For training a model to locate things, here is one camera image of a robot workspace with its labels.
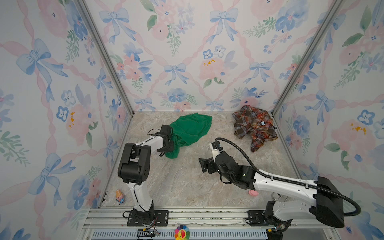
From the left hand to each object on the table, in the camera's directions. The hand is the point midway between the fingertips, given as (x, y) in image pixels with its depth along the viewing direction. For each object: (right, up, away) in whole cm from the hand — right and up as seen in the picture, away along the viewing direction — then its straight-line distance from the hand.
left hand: (168, 146), depth 99 cm
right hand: (+23, -2, -22) cm, 32 cm away
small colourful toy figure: (-22, -23, -21) cm, 39 cm away
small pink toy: (+48, -22, -20) cm, 57 cm away
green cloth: (+12, +11, +10) cm, 19 cm away
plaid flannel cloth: (+57, +16, -2) cm, 60 cm away
